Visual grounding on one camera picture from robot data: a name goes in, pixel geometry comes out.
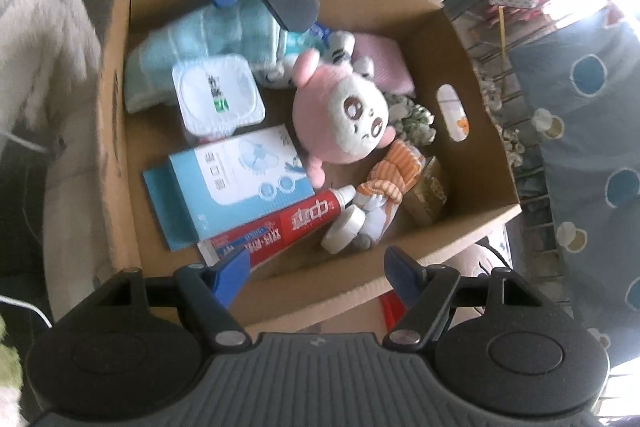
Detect pink scrub sponge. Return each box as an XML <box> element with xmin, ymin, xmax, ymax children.
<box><xmin>349</xmin><ymin>33</ymin><xmax>417</xmax><ymax>98</ymax></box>

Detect white cable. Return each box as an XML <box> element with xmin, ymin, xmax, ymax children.
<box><xmin>0</xmin><ymin>293</ymin><xmax>54</xmax><ymax>329</ymax></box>

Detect small brown box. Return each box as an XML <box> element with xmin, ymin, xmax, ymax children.
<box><xmin>401</xmin><ymin>156</ymin><xmax>449</xmax><ymax>224</ymax></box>

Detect light blue striped towel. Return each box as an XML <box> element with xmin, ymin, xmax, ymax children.
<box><xmin>123</xmin><ymin>0</ymin><xmax>292</xmax><ymax>114</ymax></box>

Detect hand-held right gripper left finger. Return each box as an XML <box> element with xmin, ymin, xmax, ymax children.
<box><xmin>94</xmin><ymin>246</ymin><xmax>254</xmax><ymax>354</ymax></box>

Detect wet wipes pack white lid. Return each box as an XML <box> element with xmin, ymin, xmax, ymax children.
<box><xmin>171</xmin><ymin>53</ymin><xmax>267</xmax><ymax>146</ymax></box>

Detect light blue bandage box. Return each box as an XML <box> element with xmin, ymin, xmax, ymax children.
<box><xmin>142</xmin><ymin>123</ymin><xmax>317</xmax><ymax>254</ymax></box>

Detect red white toothpaste tube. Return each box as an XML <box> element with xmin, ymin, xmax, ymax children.
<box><xmin>196</xmin><ymin>186</ymin><xmax>369</xmax><ymax>271</ymax></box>

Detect large plush doll red shirt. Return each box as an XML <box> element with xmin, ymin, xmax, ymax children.
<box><xmin>310</xmin><ymin>243</ymin><xmax>514</xmax><ymax>339</ymax></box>

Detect pink plush toy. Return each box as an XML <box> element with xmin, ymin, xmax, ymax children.
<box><xmin>291</xmin><ymin>47</ymin><xmax>397</xmax><ymax>188</ymax></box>

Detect yellow stick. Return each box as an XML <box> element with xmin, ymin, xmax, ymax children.
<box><xmin>496</xmin><ymin>6</ymin><xmax>509</xmax><ymax>68</ymax></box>

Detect brown cardboard box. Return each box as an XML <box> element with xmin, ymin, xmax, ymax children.
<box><xmin>96</xmin><ymin>0</ymin><xmax>522</xmax><ymax>334</ymax></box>

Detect blue printed blanket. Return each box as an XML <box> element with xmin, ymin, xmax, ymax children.
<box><xmin>509</xmin><ymin>11</ymin><xmax>640</xmax><ymax>359</ymax></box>

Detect small grey plush toy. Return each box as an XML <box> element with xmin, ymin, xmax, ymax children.
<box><xmin>260</xmin><ymin>29</ymin><xmax>377</xmax><ymax>88</ymax></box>

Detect orange striped socks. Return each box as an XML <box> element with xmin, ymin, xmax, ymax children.
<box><xmin>355</xmin><ymin>141</ymin><xmax>427</xmax><ymax>239</ymax></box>

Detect green fluffy garment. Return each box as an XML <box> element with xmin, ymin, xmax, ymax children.
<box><xmin>0</xmin><ymin>316</ymin><xmax>24</xmax><ymax>389</ymax></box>

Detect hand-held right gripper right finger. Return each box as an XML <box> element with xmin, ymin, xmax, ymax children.
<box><xmin>383</xmin><ymin>246</ymin><xmax>544</xmax><ymax>352</ymax></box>

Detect green scrunchie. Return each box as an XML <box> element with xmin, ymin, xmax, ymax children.
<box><xmin>384</xmin><ymin>91</ymin><xmax>437</xmax><ymax>148</ymax></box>

